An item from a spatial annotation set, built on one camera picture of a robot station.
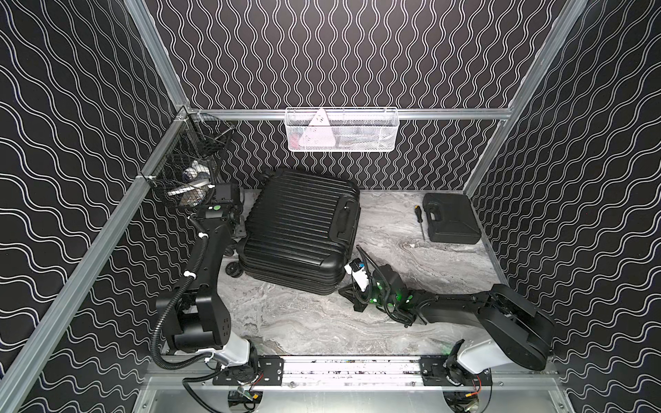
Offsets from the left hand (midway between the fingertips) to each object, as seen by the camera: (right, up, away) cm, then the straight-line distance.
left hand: (223, 226), depth 82 cm
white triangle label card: (+30, +32, +8) cm, 45 cm away
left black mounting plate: (+17, -43, -6) cm, 46 cm away
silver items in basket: (-10, +15, +4) cm, 18 cm away
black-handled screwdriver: (+72, +3, +28) cm, 77 cm away
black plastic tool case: (+84, +3, +25) cm, 88 cm away
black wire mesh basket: (-19, +22, +13) cm, 32 cm away
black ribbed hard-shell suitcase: (+25, -2, -2) cm, 25 cm away
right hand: (+37, -20, +1) cm, 43 cm away
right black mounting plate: (+63, -42, -8) cm, 76 cm away
